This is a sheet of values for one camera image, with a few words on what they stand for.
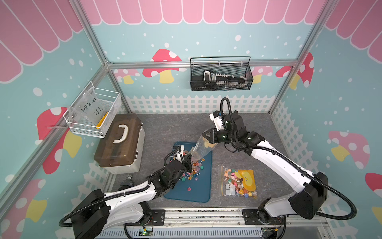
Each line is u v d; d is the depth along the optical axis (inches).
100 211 16.4
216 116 25.9
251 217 29.0
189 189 32.6
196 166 35.5
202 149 34.5
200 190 32.9
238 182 32.8
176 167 23.6
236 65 35.3
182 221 29.2
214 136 25.0
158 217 29.4
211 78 34.9
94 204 16.4
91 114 27.3
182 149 27.9
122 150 35.2
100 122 29.2
